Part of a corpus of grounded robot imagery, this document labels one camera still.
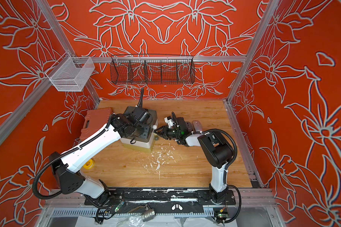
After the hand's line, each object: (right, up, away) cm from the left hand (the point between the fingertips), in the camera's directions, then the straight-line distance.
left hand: (146, 130), depth 76 cm
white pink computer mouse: (+33, 0, +25) cm, 41 cm away
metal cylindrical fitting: (+3, -39, -11) cm, 41 cm away
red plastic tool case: (-42, +5, +24) cm, 48 cm away
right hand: (+4, -2, +10) cm, 11 cm away
